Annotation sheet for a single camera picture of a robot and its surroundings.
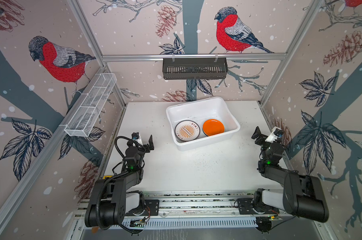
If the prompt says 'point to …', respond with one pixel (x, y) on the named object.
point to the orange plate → (213, 127)
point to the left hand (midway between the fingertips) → (142, 136)
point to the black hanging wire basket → (195, 69)
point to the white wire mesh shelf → (83, 122)
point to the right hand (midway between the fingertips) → (265, 130)
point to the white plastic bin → (199, 112)
